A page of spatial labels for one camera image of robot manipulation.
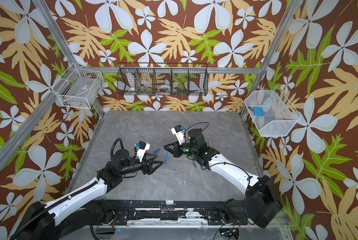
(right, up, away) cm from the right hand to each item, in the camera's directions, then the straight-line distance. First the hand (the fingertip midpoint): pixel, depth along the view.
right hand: (164, 148), depth 74 cm
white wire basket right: (+61, +17, +5) cm, 64 cm away
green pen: (+17, -12, +19) cm, 29 cm away
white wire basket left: (-51, +34, +12) cm, 63 cm away
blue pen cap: (-7, -5, +25) cm, 27 cm away
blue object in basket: (+53, +20, +13) cm, 59 cm away
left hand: (-3, -5, +1) cm, 6 cm away
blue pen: (+1, -3, +1) cm, 4 cm away
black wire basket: (-3, +43, +24) cm, 49 cm away
